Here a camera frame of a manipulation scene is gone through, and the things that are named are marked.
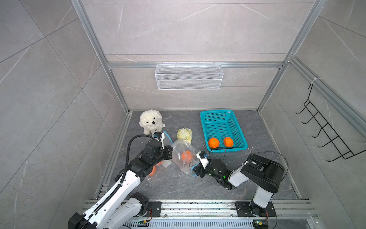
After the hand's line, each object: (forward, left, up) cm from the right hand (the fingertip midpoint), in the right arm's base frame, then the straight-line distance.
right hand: (193, 163), depth 86 cm
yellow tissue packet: (+21, +5, +1) cm, 22 cm away
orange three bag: (+13, -14, +2) cm, 19 cm away
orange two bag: (+14, -24, +1) cm, 28 cm away
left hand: (+4, +11, +15) cm, 19 cm away
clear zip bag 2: (+6, +9, +9) cm, 14 cm away
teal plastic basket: (+34, -25, -4) cm, 42 cm away
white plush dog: (+23, +26, +14) cm, 38 cm away
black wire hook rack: (-9, -63, +28) cm, 70 cm away
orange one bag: (+1, +4, +8) cm, 9 cm away
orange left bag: (-3, +24, 0) cm, 24 cm away
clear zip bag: (-3, +19, -3) cm, 19 cm away
